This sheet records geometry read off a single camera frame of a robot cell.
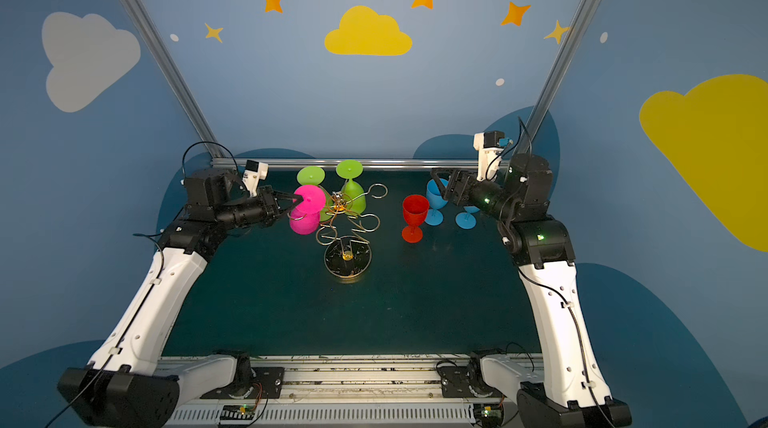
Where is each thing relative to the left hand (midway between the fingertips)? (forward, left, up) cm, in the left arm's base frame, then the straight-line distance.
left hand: (300, 196), depth 69 cm
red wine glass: (+12, -29, -19) cm, 37 cm away
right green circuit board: (-39, -47, -38) cm, 72 cm away
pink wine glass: (-2, -3, -2) cm, 4 cm away
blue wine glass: (+17, -36, -21) cm, 45 cm away
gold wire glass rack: (+3, -8, -32) cm, 33 cm away
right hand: (0, -33, +10) cm, 34 cm away
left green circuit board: (-39, +16, -38) cm, 57 cm away
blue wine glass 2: (+19, -50, -34) cm, 63 cm away
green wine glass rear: (+12, -10, -12) cm, 20 cm away
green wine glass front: (+12, -1, -5) cm, 13 cm away
